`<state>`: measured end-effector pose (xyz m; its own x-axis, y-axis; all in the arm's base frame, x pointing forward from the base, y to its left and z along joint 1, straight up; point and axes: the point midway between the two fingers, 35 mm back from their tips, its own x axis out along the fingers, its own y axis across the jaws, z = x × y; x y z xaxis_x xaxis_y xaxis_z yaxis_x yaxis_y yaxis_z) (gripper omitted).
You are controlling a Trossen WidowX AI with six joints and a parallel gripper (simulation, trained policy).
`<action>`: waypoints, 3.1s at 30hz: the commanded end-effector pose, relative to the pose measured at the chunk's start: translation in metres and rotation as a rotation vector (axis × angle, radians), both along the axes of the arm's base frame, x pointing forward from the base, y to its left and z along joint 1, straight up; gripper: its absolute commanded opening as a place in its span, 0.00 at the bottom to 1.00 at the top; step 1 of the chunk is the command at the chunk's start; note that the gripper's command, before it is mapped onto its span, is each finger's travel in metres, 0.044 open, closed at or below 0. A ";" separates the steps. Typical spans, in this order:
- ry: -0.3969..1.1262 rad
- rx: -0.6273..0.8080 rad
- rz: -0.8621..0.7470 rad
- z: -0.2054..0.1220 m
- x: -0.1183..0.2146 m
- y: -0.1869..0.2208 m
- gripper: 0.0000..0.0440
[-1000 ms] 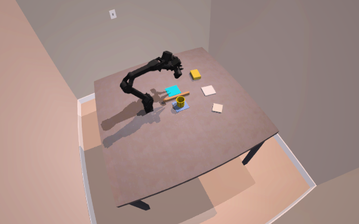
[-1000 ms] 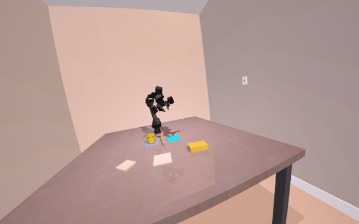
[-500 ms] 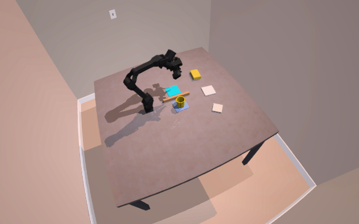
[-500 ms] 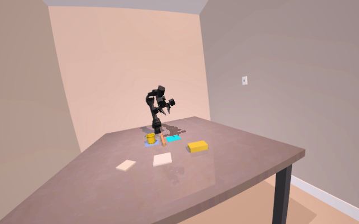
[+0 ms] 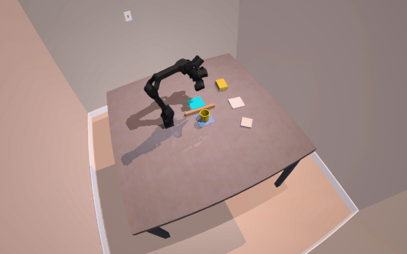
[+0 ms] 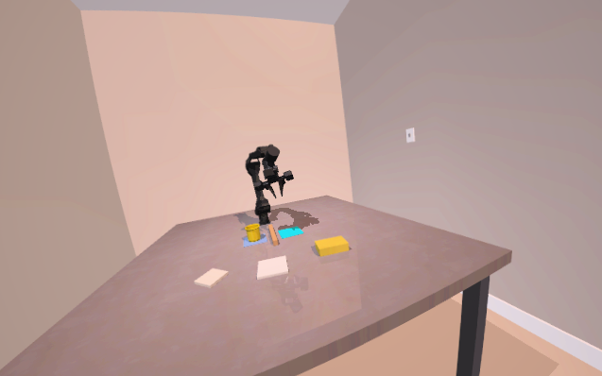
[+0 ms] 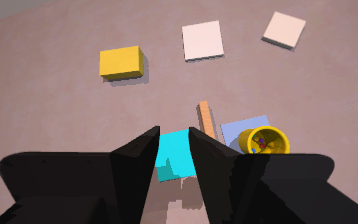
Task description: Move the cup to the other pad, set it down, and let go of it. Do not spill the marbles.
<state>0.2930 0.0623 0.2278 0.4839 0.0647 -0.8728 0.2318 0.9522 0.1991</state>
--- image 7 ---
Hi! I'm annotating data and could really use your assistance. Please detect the yellow cup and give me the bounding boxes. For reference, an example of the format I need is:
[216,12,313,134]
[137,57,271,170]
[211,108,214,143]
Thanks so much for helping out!
[238,126,290,154]

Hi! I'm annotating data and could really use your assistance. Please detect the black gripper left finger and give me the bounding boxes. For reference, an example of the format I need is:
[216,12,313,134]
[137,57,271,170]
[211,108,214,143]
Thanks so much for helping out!
[0,126,160,224]

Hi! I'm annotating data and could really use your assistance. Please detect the yellow rectangular block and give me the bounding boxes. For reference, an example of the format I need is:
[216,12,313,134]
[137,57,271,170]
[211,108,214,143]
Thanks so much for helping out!
[99,46,143,80]

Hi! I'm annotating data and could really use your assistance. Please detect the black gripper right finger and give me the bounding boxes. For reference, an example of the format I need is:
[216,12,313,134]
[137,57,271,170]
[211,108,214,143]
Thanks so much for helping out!
[188,127,335,224]

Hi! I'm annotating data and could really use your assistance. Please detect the pale pink flat square tile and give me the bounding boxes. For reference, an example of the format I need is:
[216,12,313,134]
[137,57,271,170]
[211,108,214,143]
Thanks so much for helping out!
[182,20,224,61]
[262,12,305,49]

